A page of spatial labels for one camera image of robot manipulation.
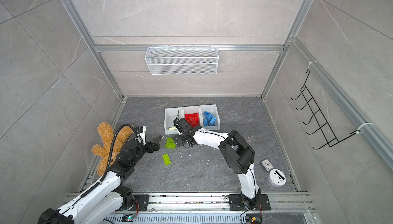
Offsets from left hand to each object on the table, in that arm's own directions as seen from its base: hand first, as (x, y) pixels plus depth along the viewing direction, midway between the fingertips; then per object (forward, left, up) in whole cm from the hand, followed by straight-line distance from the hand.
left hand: (153, 132), depth 82 cm
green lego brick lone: (-10, -7, -13) cm, 18 cm away
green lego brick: (+10, -9, -12) cm, 18 cm away
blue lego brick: (+13, -31, -10) cm, 35 cm away
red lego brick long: (+17, -23, -9) cm, 30 cm away
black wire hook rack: (-17, -76, +20) cm, 81 cm away
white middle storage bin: (+24, -22, -11) cm, 35 cm away
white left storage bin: (+22, -6, -13) cm, 26 cm away
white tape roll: (-23, -66, -11) cm, 71 cm away
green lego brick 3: (-2, -8, -14) cm, 16 cm away
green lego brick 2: (+2, -7, -15) cm, 16 cm away
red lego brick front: (+14, -23, -10) cm, 28 cm away
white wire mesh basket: (+46, -15, +15) cm, 51 cm away
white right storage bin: (+23, -37, -12) cm, 45 cm away
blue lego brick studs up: (+19, -33, -11) cm, 39 cm away
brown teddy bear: (+2, +28, -4) cm, 28 cm away
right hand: (+4, -14, -11) cm, 19 cm away
